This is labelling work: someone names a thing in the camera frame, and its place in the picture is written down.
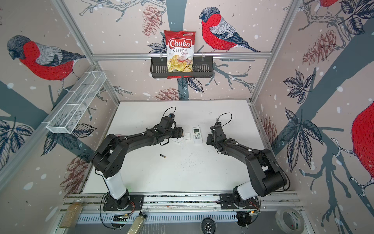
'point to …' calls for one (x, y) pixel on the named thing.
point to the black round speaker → (208, 225)
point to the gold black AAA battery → (162, 155)
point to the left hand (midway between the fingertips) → (179, 129)
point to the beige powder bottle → (137, 224)
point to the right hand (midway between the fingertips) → (209, 139)
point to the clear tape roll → (289, 220)
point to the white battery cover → (187, 136)
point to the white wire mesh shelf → (67, 117)
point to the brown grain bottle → (70, 218)
